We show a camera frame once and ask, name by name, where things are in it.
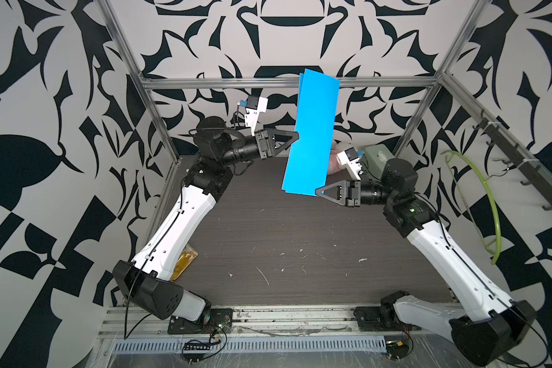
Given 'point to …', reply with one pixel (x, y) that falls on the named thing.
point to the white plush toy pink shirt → (337, 146)
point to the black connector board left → (195, 352)
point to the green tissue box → (376, 157)
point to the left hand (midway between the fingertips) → (295, 131)
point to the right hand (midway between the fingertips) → (319, 195)
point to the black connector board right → (396, 349)
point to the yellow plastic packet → (185, 260)
